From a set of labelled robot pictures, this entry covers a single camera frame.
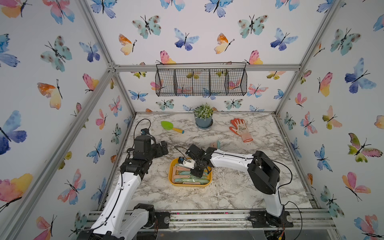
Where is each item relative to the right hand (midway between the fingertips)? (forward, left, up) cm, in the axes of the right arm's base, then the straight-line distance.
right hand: (194, 168), depth 88 cm
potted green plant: (+33, -4, +10) cm, 35 cm away
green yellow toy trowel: (+36, +22, -6) cm, 42 cm away
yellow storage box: (-3, +8, -1) cm, 9 cm away
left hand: (+6, +18, +16) cm, 25 cm away
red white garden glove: (+32, -32, -2) cm, 45 cm away
